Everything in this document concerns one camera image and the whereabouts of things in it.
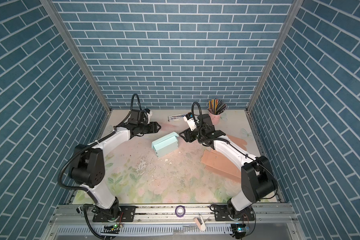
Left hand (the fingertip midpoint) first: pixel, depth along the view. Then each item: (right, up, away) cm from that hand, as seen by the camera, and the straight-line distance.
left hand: (157, 126), depth 93 cm
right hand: (+16, -2, -8) cm, 18 cm away
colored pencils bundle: (+40, +14, +14) cm, 45 cm away
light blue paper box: (+6, -11, -4) cm, 13 cm away
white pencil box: (+10, +6, +22) cm, 25 cm away
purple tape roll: (+15, -43, -18) cm, 49 cm away
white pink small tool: (+25, -45, -23) cm, 56 cm away
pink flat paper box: (+38, -23, -1) cm, 45 cm away
